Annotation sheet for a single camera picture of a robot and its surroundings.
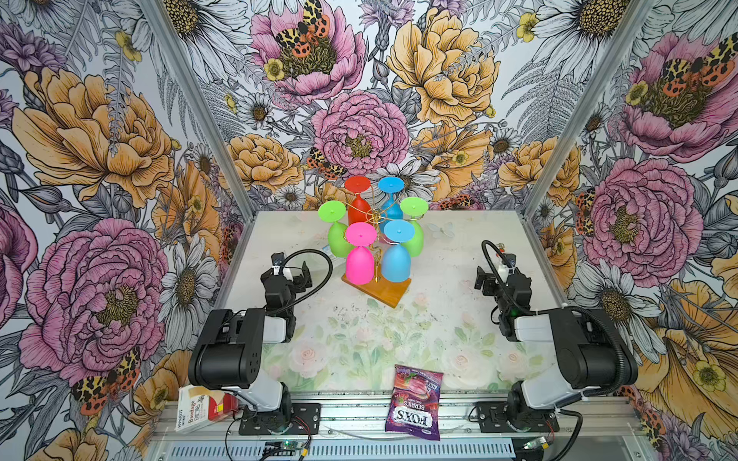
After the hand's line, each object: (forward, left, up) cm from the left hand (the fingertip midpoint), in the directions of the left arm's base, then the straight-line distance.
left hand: (291, 271), depth 94 cm
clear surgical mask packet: (-8, -13, +16) cm, 22 cm away
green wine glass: (+2, -16, +25) cm, 29 cm away
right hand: (-1, -65, 0) cm, 65 cm away
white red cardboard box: (-38, +18, -5) cm, 42 cm away
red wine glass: (+4, -23, +23) cm, 33 cm away
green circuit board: (-46, -3, -9) cm, 47 cm away
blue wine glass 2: (-8, -32, +17) cm, 38 cm away
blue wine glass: (+10, -32, +18) cm, 38 cm away
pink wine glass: (-10, -23, +15) cm, 29 cm away
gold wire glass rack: (-4, -29, -6) cm, 30 cm away
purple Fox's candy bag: (-37, -37, -5) cm, 52 cm away
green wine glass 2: (+2, -37, +26) cm, 45 cm away
